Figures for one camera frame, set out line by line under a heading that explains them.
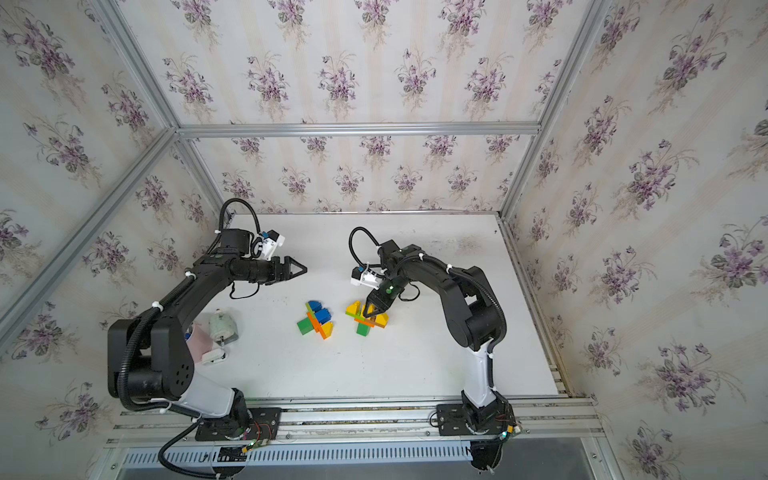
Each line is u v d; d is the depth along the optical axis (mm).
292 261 783
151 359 433
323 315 905
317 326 881
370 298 811
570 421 746
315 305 927
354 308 860
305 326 897
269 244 800
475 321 518
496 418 684
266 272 760
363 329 860
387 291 797
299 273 804
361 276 818
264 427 721
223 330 805
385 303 786
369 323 858
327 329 881
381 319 837
